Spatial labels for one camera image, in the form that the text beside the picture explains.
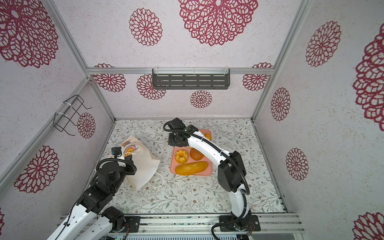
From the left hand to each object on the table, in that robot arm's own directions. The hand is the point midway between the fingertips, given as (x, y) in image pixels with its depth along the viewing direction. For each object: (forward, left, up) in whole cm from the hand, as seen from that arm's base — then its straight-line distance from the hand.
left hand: (131, 159), depth 75 cm
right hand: (+14, -19, -3) cm, 24 cm away
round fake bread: (+11, -33, -16) cm, 38 cm away
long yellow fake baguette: (+1, -29, -15) cm, 32 cm away
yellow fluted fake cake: (+11, -24, -17) cm, 31 cm away
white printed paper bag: (+2, -5, -6) cm, 9 cm away
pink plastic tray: (+2, -40, -20) cm, 44 cm away
